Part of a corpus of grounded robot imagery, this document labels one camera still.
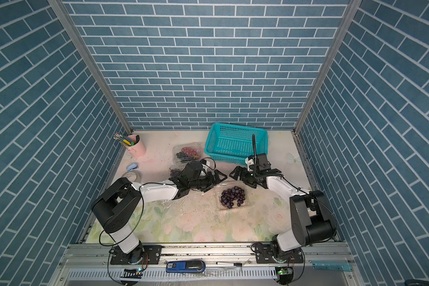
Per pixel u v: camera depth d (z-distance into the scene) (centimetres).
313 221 45
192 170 71
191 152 104
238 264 72
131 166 99
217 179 78
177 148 105
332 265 72
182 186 68
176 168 96
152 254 74
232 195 86
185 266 67
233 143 115
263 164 72
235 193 87
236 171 83
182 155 104
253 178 79
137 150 102
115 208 46
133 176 97
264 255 73
